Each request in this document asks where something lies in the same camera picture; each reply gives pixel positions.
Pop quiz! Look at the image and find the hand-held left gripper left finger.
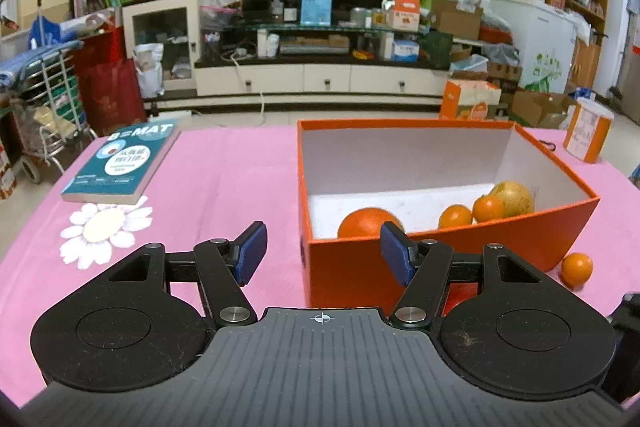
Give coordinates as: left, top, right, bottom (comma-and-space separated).
107, 221, 268, 328

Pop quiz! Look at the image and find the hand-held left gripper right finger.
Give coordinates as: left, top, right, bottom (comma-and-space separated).
379, 222, 543, 330

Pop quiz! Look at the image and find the large orange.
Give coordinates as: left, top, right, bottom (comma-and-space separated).
337, 207, 406, 239

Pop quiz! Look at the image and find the orange cardboard box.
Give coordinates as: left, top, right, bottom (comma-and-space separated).
296, 119, 601, 310

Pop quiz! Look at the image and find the small orange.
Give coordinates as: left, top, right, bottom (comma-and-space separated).
438, 204, 474, 229
472, 194, 506, 224
560, 253, 594, 287

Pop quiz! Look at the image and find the round yellow pear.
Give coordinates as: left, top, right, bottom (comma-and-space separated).
487, 180, 536, 218

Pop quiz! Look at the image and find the pink flower tablecloth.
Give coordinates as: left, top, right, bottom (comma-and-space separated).
0, 124, 640, 408

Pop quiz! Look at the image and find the teal book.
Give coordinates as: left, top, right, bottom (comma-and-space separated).
61, 118, 181, 205

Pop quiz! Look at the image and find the orange and white carton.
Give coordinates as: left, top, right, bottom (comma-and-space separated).
440, 79, 502, 121

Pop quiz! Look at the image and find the white television stand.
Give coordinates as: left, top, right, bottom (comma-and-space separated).
194, 24, 453, 98

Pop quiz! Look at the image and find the open cardboard box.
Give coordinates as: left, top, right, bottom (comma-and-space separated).
510, 89, 576, 128

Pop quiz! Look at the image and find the large red paper bag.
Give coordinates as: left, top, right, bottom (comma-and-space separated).
80, 59, 147, 135

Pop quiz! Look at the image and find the white plastic bag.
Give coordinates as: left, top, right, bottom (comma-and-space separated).
132, 43, 165, 98

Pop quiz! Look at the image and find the orange and white canister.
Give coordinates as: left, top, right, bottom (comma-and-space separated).
563, 99, 615, 164

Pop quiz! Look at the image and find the brown cardboard box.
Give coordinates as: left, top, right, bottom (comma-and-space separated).
431, 0, 483, 40

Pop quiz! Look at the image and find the white box with orange top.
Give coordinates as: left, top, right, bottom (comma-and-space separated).
387, 0, 421, 32

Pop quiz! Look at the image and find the metal shopping cart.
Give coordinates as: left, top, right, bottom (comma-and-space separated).
0, 0, 98, 182

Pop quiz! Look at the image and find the small red paper bag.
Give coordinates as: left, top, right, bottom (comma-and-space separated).
75, 27, 126, 64

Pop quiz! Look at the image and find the blue packet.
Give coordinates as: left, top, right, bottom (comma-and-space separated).
301, 0, 334, 26

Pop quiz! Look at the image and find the white refrigerator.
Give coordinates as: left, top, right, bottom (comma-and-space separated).
487, 0, 583, 95

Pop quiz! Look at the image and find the red and white carton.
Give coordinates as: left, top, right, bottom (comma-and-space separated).
0, 142, 18, 200

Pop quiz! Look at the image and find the white glass-door cabinet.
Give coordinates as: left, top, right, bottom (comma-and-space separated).
121, 0, 202, 98

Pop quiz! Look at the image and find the white power cable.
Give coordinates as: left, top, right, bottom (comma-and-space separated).
231, 54, 266, 115

